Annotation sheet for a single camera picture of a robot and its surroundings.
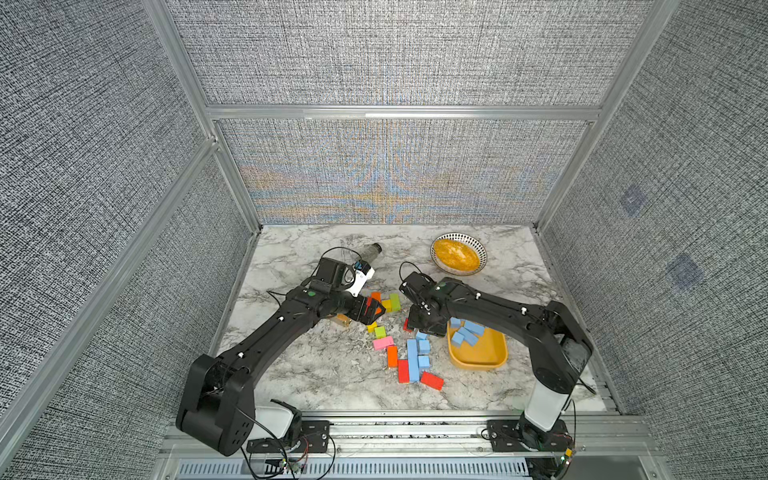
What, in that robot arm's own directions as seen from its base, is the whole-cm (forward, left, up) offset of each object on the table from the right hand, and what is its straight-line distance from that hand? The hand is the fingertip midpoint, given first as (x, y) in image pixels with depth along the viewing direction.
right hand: (416, 321), depth 87 cm
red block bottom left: (-13, +4, -5) cm, 14 cm away
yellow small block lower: (0, +13, -4) cm, 14 cm away
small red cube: (-3, +3, +3) cm, 5 cm away
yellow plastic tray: (-7, -22, -7) cm, 24 cm away
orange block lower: (-8, +7, -7) cm, 13 cm away
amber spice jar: (-6, +19, +14) cm, 24 cm away
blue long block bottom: (-11, +1, -4) cm, 12 cm away
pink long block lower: (-5, +10, -6) cm, 12 cm away
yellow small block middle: (+7, +8, -4) cm, 12 cm away
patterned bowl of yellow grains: (+26, -17, -1) cm, 31 cm away
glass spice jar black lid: (+28, +14, -3) cm, 32 cm away
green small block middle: (-1, +10, -5) cm, 12 cm away
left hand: (+2, +12, +8) cm, 14 cm away
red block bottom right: (-15, -4, -7) cm, 17 cm away
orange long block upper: (+13, +12, -7) cm, 19 cm away
